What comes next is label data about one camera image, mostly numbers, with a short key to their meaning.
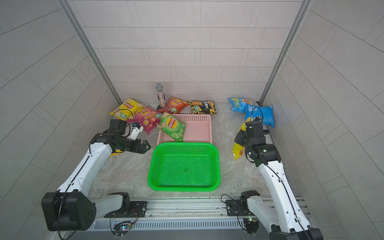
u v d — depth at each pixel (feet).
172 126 2.97
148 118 3.14
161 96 3.16
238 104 3.54
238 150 2.58
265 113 3.32
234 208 2.33
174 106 3.44
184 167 2.80
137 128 2.35
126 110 3.42
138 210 2.32
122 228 2.14
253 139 1.69
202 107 3.45
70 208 1.23
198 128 3.33
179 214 2.32
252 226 2.27
